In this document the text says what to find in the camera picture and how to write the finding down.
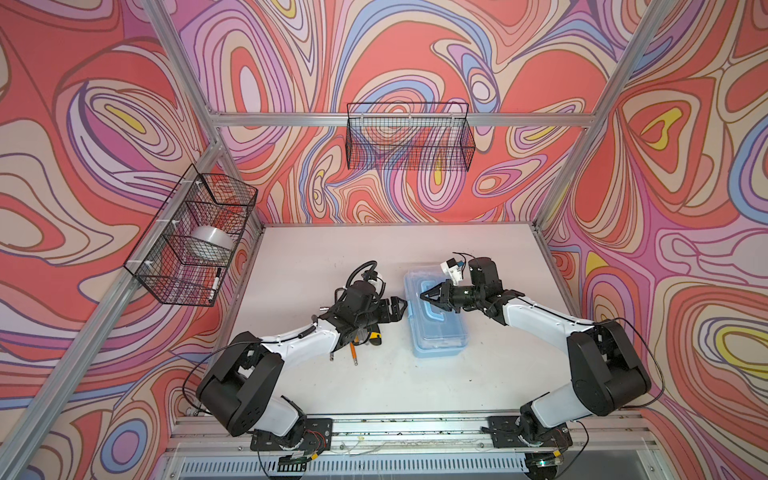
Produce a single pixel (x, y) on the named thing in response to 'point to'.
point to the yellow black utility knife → (374, 335)
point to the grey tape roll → (212, 245)
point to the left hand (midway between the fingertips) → (401, 303)
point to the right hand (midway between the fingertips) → (424, 302)
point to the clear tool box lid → (432, 326)
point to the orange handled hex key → (353, 351)
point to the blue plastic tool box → (438, 353)
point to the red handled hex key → (331, 356)
